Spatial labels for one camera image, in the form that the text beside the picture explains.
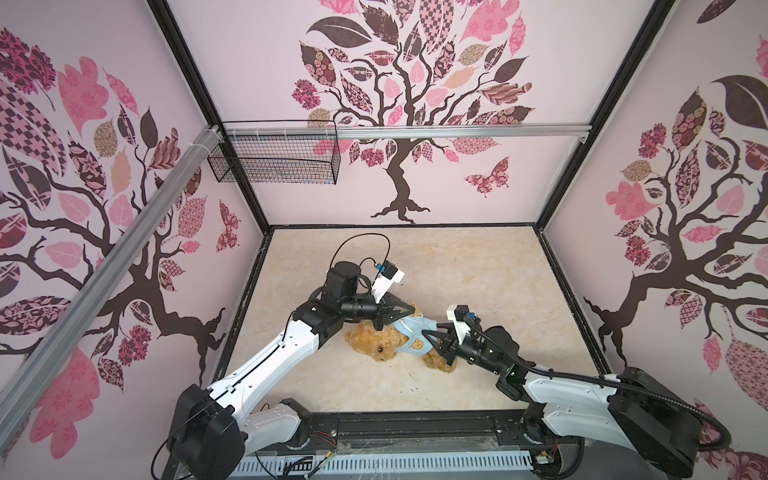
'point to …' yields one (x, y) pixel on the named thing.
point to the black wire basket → (280, 160)
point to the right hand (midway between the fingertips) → (427, 327)
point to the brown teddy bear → (381, 345)
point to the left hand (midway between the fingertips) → (411, 314)
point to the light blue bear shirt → (417, 343)
